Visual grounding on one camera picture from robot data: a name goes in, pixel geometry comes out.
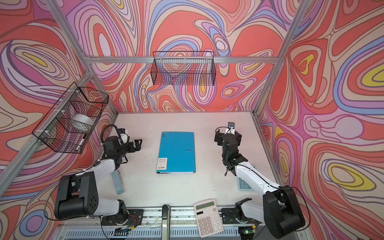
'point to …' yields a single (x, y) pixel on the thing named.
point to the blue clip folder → (176, 153)
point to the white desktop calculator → (207, 217)
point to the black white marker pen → (79, 145)
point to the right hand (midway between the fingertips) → (227, 133)
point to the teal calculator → (243, 185)
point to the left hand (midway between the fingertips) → (135, 139)
